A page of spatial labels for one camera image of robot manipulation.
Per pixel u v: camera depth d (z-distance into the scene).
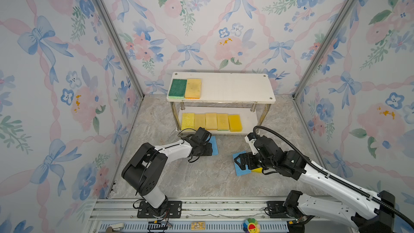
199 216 0.73
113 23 0.84
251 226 0.69
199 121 0.97
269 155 0.55
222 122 0.95
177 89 0.74
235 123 0.97
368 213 0.40
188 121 0.97
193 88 0.73
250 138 0.68
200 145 0.71
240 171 0.84
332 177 0.45
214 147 0.93
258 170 0.65
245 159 0.66
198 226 0.69
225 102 0.73
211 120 0.97
